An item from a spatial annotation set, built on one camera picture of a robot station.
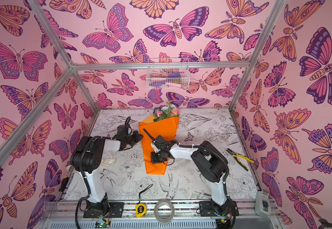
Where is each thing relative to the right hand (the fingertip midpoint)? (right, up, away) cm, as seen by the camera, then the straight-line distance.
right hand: (150, 159), depth 90 cm
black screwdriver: (-52, -13, -4) cm, 54 cm away
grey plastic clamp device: (+58, -18, -19) cm, 64 cm away
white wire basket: (+11, +56, +7) cm, 58 cm away
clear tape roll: (+5, -21, -18) cm, 28 cm away
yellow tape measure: (-3, -21, -17) cm, 28 cm away
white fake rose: (+9, +34, +23) cm, 43 cm away
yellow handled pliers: (+55, +2, +3) cm, 55 cm away
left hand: (-5, +15, +11) cm, 20 cm away
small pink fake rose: (+3, +31, +20) cm, 37 cm away
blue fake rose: (+2, +34, +24) cm, 41 cm away
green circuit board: (-22, -28, -18) cm, 40 cm away
